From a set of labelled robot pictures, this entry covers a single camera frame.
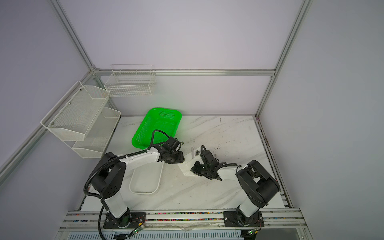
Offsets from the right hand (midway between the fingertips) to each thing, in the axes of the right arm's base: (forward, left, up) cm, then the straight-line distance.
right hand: (189, 169), depth 89 cm
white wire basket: (+47, +39, +32) cm, 69 cm away
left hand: (+5, +6, +2) cm, 8 cm away
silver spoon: (+13, -4, -1) cm, 14 cm away
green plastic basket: (+40, +19, 0) cm, 45 cm away
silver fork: (+15, -1, -2) cm, 15 cm away
